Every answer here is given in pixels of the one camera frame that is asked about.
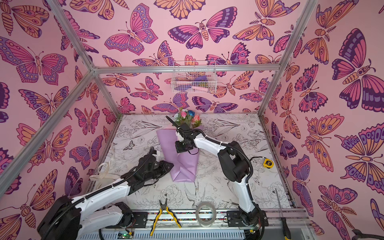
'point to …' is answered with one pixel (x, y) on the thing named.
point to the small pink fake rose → (184, 114)
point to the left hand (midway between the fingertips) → (174, 164)
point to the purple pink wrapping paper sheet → (183, 165)
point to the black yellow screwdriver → (287, 233)
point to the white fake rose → (176, 117)
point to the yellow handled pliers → (163, 206)
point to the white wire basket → (194, 77)
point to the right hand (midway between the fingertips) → (177, 147)
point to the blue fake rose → (191, 113)
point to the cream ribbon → (103, 169)
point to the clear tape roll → (203, 223)
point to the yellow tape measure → (268, 163)
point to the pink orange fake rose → (196, 120)
